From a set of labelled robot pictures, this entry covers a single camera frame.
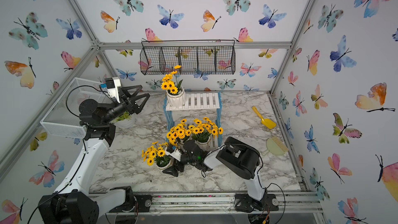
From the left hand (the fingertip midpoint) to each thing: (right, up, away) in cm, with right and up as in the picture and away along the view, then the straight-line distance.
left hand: (145, 91), depth 64 cm
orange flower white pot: (-22, -15, +27) cm, 38 cm away
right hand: (+4, -35, +17) cm, 39 cm away
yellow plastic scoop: (+66, -17, +40) cm, 79 cm away
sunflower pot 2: (+11, -20, +14) cm, 27 cm away
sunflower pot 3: (+23, -19, +17) cm, 34 cm away
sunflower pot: (+1, -29, +9) cm, 30 cm away
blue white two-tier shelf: (+25, -7, +13) cm, 29 cm away
